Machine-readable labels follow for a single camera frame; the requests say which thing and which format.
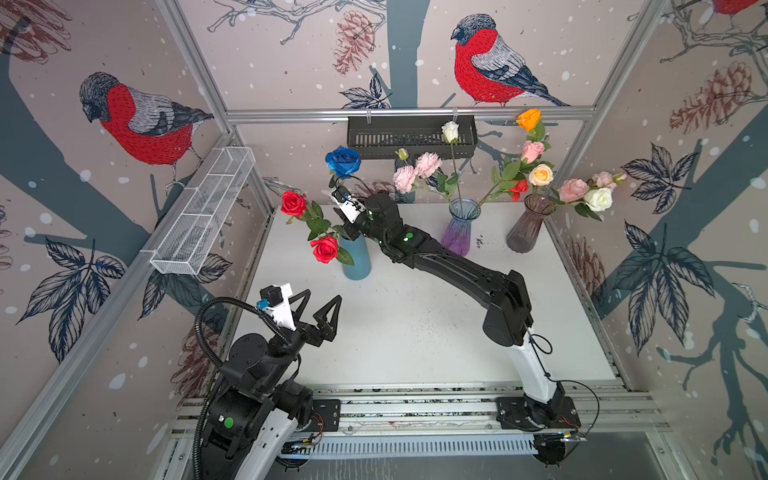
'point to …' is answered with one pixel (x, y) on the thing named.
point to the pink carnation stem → (575, 189)
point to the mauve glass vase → (525, 230)
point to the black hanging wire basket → (382, 137)
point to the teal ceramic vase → (360, 253)
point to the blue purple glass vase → (457, 236)
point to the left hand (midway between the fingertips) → (322, 297)
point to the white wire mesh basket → (188, 241)
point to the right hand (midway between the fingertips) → (336, 208)
